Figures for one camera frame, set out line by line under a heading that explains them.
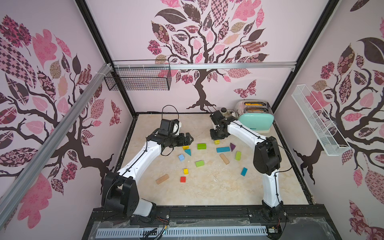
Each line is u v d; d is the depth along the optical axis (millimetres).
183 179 858
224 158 945
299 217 727
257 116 988
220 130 701
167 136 643
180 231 697
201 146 1013
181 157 932
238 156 948
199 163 927
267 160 551
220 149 999
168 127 650
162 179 856
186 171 877
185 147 995
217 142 920
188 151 977
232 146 999
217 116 766
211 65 939
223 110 1099
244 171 878
